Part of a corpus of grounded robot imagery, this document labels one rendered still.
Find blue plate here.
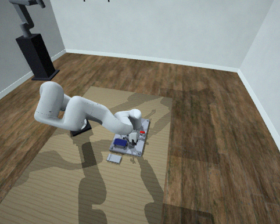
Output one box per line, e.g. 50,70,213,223
113,138,127,147

